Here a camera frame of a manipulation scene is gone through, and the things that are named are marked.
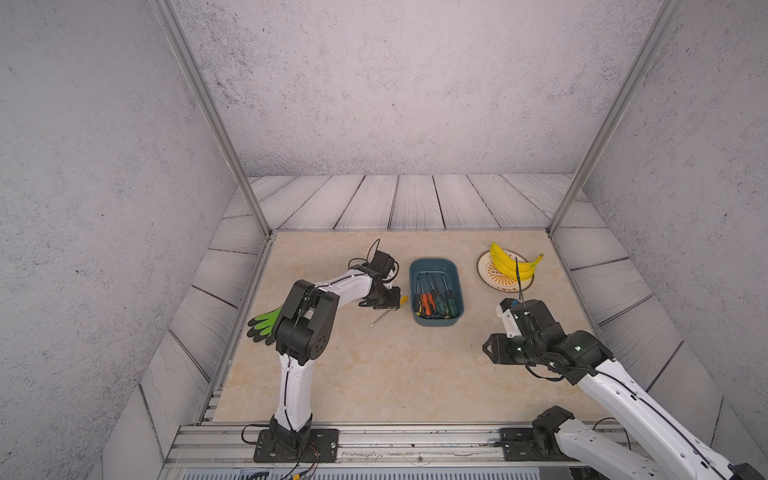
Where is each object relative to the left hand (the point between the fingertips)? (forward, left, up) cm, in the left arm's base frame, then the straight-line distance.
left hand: (400, 305), depth 98 cm
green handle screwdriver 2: (-1, -16, +2) cm, 17 cm away
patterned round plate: (+9, -34, 0) cm, 35 cm away
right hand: (-21, -21, +13) cm, 33 cm away
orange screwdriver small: (0, -10, +1) cm, 10 cm away
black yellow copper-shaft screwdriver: (-1, -12, +3) cm, 13 cm away
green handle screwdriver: (0, -15, +1) cm, 15 cm away
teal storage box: (+15, -11, 0) cm, 19 cm away
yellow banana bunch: (+12, -37, +4) cm, 39 cm away
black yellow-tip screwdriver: (+2, -5, +1) cm, 6 cm away
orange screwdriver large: (+1, -8, +1) cm, 8 cm away
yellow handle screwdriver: (+1, -1, +1) cm, 2 cm away
